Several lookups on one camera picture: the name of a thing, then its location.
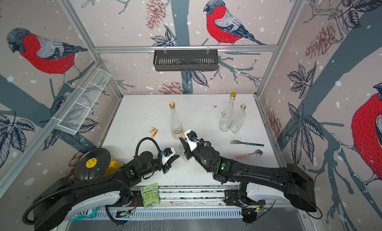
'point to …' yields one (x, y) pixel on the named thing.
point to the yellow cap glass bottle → (227, 114)
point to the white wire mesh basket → (71, 118)
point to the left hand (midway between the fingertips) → (180, 154)
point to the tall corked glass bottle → (176, 125)
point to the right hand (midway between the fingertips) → (183, 134)
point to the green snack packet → (150, 195)
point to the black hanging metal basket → (185, 59)
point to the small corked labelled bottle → (238, 119)
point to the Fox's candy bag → (88, 214)
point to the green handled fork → (234, 142)
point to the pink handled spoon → (257, 152)
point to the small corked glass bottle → (182, 149)
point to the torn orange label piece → (151, 131)
